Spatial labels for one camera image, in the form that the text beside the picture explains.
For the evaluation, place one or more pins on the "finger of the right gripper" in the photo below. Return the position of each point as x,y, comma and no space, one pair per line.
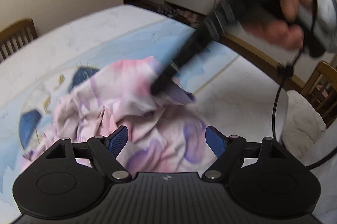
163,79

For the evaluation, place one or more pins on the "light wooden chair right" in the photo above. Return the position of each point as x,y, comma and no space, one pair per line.
320,91

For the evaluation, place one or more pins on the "person's right hand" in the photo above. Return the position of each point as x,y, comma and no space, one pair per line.
278,32

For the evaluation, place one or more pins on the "white cushion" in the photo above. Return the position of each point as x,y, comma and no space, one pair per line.
303,125

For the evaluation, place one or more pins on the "pink purple tie-dye shirt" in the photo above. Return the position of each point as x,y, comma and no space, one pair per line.
165,133

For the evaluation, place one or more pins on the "wooden slatted chair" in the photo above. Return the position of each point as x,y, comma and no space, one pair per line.
16,36

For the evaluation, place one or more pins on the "blue patterned table mat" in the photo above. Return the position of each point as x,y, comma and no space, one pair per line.
32,84

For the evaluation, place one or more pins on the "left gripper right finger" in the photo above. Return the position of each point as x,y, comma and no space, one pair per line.
228,150

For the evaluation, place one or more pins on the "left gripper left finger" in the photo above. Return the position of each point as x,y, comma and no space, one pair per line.
104,151

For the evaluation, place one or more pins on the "grey sleeve forearm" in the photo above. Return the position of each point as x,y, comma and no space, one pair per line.
325,25

